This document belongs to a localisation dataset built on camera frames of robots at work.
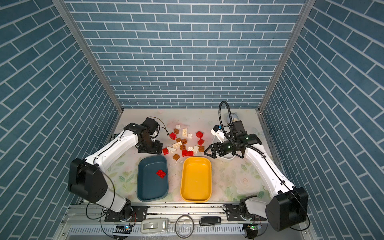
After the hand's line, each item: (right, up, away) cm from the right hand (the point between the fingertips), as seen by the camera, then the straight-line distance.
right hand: (210, 148), depth 77 cm
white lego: (-24, -4, +20) cm, 32 cm away
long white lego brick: (-17, +6, +28) cm, 34 cm away
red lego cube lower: (-5, 0, +25) cm, 26 cm away
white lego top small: (-21, +11, +32) cm, 40 cm away
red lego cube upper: (-6, +5, +28) cm, 29 cm away
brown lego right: (-4, -3, +20) cm, 20 cm away
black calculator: (-65, +4, +26) cm, 70 cm away
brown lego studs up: (-20, +2, +25) cm, 32 cm away
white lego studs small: (-12, -3, +20) cm, 23 cm away
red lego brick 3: (-24, +4, +26) cm, 36 cm away
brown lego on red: (-17, -2, +20) cm, 26 cm away
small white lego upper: (-13, +4, +28) cm, 31 cm away
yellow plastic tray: (-8, -20, +9) cm, 23 cm away
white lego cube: (-8, -3, +20) cm, 22 cm away
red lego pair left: (-15, -6, +19) cm, 25 cm away
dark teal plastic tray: (-34, -22, +6) cm, 40 cm away
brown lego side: (-16, +1, +23) cm, 28 cm away
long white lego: (-21, -2, +22) cm, 30 cm away
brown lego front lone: (-20, -8, +17) cm, 28 cm away
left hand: (-30, -3, +8) cm, 31 cm away
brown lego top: (-22, +8, +28) cm, 37 cm away
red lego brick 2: (-28, -5, +20) cm, 34 cm away
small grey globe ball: (+20, +17, +29) cm, 39 cm away
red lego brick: (-28, -16, +10) cm, 34 cm away
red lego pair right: (-11, -7, +19) cm, 23 cm away
